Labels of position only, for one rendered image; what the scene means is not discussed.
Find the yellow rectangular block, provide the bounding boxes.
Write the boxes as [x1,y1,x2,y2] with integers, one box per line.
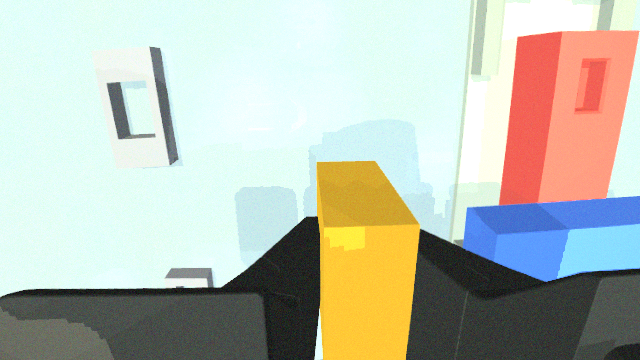
[316,161,420,360]

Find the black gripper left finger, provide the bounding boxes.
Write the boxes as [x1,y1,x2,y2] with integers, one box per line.
[0,216,321,360]

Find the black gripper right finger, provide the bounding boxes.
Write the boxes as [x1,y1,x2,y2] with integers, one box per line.
[406,229,640,360]

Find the white rectangular frame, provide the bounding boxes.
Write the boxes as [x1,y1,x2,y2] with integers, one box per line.
[91,46,179,169]

